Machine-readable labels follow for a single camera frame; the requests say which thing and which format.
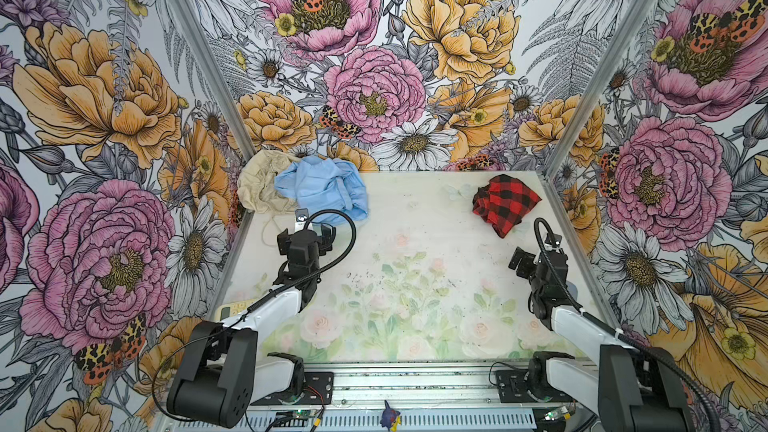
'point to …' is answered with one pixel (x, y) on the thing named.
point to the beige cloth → (256, 181)
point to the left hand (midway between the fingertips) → (305, 236)
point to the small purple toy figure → (390, 418)
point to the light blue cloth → (329, 190)
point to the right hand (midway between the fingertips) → (530, 260)
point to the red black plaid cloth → (504, 202)
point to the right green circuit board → (551, 415)
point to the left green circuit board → (301, 413)
